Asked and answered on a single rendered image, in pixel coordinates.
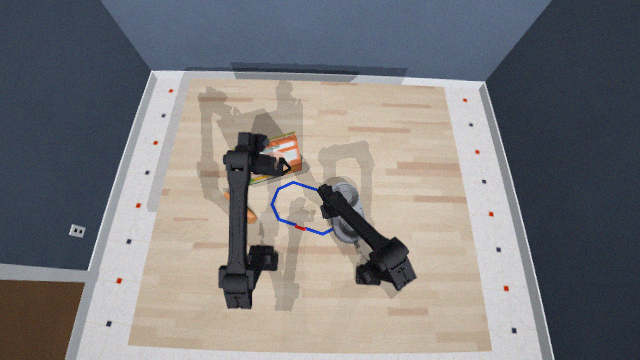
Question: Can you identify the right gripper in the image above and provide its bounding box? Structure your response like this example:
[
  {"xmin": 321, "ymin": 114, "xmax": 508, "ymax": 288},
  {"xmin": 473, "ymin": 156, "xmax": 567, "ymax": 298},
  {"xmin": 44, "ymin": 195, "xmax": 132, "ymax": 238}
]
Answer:
[{"xmin": 320, "ymin": 205, "xmax": 339, "ymax": 219}]

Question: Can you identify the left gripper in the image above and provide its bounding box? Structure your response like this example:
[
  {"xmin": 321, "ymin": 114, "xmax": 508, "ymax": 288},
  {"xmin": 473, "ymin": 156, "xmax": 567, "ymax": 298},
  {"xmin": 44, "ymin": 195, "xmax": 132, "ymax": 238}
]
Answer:
[{"xmin": 253, "ymin": 156, "xmax": 291, "ymax": 176}]

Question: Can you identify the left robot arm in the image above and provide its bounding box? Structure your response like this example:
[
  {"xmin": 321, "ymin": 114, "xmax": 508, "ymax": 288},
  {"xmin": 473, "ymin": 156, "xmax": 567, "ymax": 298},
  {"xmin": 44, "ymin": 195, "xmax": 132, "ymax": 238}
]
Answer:
[{"xmin": 218, "ymin": 132, "xmax": 278, "ymax": 310}]

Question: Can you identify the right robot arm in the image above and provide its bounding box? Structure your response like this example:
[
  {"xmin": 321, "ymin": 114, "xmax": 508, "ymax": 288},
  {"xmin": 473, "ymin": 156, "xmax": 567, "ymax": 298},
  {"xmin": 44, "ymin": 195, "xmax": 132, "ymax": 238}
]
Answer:
[{"xmin": 317, "ymin": 184, "xmax": 417, "ymax": 291}]

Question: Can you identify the orange and green puppy food bag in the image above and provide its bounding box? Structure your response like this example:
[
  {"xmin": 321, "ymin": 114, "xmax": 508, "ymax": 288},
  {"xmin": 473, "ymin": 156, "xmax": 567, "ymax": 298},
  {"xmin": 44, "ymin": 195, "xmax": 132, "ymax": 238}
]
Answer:
[{"xmin": 249, "ymin": 131, "xmax": 302, "ymax": 185}]

